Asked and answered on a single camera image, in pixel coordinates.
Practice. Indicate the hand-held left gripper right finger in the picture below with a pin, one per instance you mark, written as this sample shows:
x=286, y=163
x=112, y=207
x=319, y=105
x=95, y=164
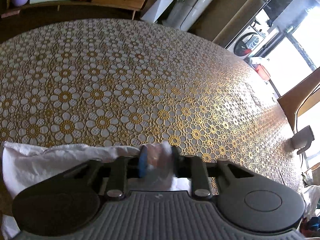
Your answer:
x=175, y=158

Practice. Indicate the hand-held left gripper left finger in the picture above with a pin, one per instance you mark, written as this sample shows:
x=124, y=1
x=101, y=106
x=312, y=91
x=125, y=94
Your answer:
x=143, y=162

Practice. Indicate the white shirt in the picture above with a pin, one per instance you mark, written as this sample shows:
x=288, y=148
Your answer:
x=37, y=162

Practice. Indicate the yellow floral lace tablecloth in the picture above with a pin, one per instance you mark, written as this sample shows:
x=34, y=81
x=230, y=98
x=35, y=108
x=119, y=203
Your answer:
x=125, y=80

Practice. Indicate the red basin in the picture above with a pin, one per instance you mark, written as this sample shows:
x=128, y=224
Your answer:
x=262, y=72

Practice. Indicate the white angular device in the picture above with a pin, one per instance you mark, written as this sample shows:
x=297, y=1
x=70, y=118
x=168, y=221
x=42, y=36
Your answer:
x=301, y=138

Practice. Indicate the washing machine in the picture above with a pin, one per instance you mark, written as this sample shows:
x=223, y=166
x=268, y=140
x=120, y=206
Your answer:
x=243, y=43

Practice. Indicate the white planter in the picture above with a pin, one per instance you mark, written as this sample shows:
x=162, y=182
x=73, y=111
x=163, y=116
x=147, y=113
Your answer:
x=157, y=8

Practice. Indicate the white standing air conditioner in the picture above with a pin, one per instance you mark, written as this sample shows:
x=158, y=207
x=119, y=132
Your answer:
x=197, y=5

